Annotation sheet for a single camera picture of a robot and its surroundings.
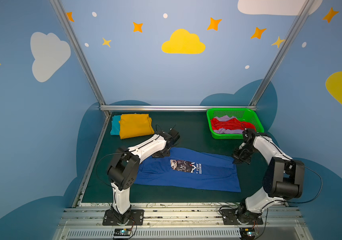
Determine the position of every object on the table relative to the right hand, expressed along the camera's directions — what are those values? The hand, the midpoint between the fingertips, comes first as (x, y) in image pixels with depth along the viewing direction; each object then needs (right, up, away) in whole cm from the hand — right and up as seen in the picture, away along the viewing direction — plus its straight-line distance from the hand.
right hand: (235, 160), depth 88 cm
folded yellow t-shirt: (-65, +21, +20) cm, 71 cm away
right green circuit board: (-1, -32, -16) cm, 36 cm away
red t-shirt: (+8, +22, +20) cm, 31 cm away
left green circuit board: (-62, -31, -17) cm, 71 cm away
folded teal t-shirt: (-81, +21, +24) cm, 87 cm away
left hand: (-44, +3, +3) cm, 44 cm away
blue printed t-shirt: (-27, -6, +4) cm, 28 cm away
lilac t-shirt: (-2, +17, +13) cm, 22 cm away
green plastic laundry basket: (+20, +30, +27) cm, 45 cm away
